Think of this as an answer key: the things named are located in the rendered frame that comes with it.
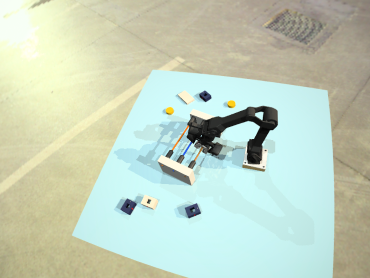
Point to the yellow short cylinder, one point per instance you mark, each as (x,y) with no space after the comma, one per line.
(169,110)
(231,104)

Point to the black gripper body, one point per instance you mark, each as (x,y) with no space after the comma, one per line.
(216,148)

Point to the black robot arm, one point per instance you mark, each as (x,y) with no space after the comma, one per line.
(214,126)

